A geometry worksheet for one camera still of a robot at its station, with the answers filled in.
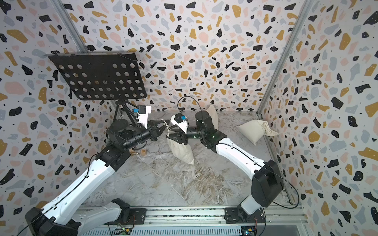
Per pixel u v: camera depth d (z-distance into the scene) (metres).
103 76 0.75
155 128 0.56
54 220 0.37
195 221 0.73
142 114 0.56
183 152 0.82
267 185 0.43
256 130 1.00
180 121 0.60
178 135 0.63
